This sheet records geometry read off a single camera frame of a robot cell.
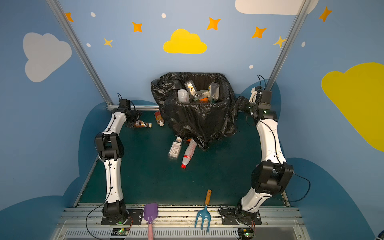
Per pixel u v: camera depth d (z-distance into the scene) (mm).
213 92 920
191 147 962
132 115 972
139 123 1083
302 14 712
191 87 913
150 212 763
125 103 904
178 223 736
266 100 604
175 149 959
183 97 801
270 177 452
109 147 662
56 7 688
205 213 745
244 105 720
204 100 931
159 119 1111
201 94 899
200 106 735
